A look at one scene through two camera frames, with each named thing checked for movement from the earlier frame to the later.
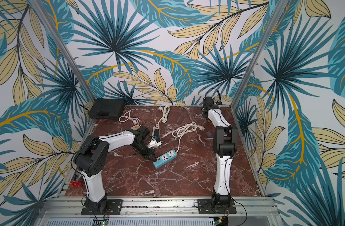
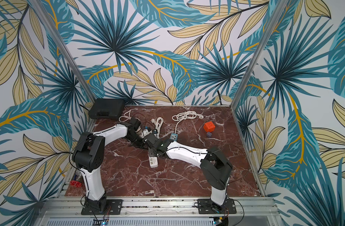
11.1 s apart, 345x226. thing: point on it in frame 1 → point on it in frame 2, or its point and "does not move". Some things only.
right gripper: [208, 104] → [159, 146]
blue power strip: [165, 158] → [174, 136]
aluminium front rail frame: [250, 211] does not move
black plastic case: [107, 108] does not move
